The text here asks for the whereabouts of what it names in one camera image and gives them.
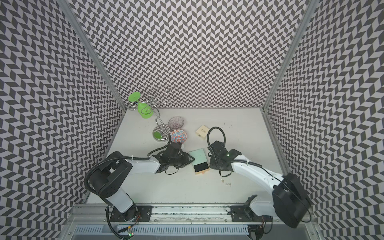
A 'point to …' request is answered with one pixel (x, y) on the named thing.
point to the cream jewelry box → (202, 131)
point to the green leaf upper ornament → (134, 96)
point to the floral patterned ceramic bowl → (178, 135)
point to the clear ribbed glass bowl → (176, 123)
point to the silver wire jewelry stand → (161, 132)
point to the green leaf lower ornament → (145, 110)
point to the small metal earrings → (222, 181)
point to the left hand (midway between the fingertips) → (193, 162)
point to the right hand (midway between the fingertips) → (215, 166)
